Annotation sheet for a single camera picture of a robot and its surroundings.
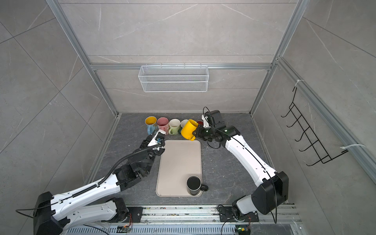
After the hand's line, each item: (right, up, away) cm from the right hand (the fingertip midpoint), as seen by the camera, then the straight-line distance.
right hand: (193, 131), depth 78 cm
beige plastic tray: (-7, -19, +16) cm, 26 cm away
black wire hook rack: (+54, -9, -19) cm, 58 cm away
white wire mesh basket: (-14, +36, +23) cm, 45 cm away
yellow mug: (-4, 0, +2) cm, 4 cm away
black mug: (+1, -28, -3) cm, 28 cm away
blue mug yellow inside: (-31, +6, +29) cm, 42 cm away
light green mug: (-13, +4, +25) cm, 28 cm away
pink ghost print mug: (-21, +4, +21) cm, 30 cm away
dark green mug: (-7, +5, +23) cm, 25 cm away
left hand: (-18, +1, -9) cm, 20 cm away
